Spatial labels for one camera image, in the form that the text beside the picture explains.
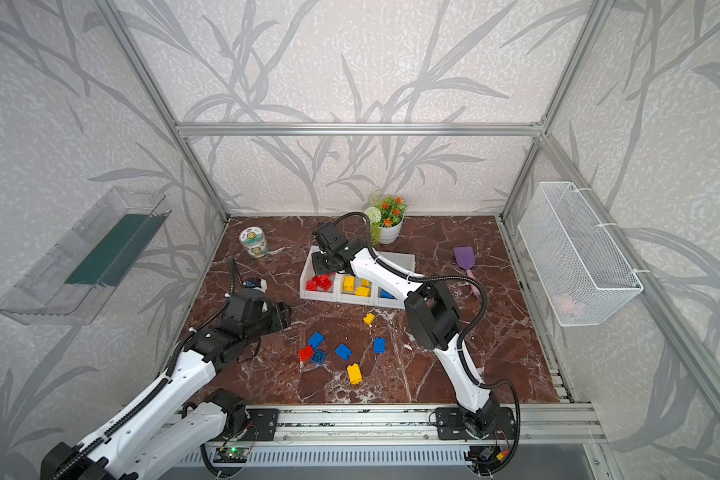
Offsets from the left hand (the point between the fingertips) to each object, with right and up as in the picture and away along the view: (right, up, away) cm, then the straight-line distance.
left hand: (288, 302), depth 82 cm
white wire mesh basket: (+68, +10, -22) cm, 72 cm away
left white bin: (+2, +7, +15) cm, 17 cm away
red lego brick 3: (+4, -16, +4) cm, 17 cm away
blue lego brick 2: (+7, -12, +5) cm, 15 cm away
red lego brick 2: (+7, +4, +14) cm, 16 cm away
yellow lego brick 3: (+21, +3, +17) cm, 27 cm away
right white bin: (+27, -1, +12) cm, 29 cm away
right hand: (+7, +13, +10) cm, 18 cm away
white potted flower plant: (+28, +24, +20) cm, 42 cm away
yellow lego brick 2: (+20, +1, +14) cm, 24 cm away
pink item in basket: (+71, +1, -10) cm, 72 cm away
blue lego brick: (+27, +3, -5) cm, 27 cm away
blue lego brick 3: (+15, -15, +3) cm, 21 cm away
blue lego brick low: (+8, -16, +1) cm, 18 cm away
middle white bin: (+17, +1, +14) cm, 22 cm away
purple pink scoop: (+57, +11, +26) cm, 63 cm away
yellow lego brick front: (+19, -19, -2) cm, 27 cm away
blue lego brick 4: (+25, -14, +5) cm, 29 cm away
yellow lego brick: (+15, +3, +16) cm, 22 cm away
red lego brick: (+3, +2, +14) cm, 15 cm away
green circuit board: (-9, -34, -11) cm, 37 cm away
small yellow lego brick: (+22, -7, +9) cm, 25 cm away
